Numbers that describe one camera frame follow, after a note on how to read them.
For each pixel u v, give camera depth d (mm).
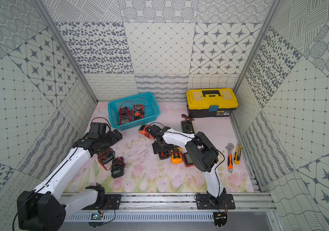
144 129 982
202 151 533
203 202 731
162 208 733
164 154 875
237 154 904
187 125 1033
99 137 614
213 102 985
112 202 738
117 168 818
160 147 801
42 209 385
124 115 1041
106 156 862
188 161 856
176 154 875
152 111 1141
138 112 1072
